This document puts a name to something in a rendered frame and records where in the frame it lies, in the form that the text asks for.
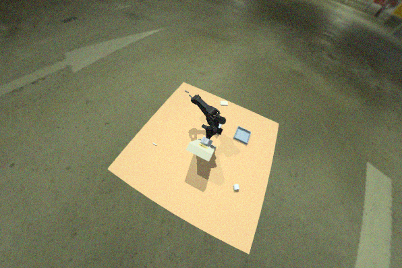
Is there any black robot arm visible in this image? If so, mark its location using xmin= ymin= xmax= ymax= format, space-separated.
xmin=191 ymin=95 xmax=226 ymax=134

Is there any light blue tray with dark grey rim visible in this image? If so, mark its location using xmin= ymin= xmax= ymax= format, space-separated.
xmin=233 ymin=126 xmax=251 ymax=144

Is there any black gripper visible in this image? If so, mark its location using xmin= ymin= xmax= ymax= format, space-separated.
xmin=202 ymin=121 xmax=219 ymax=140

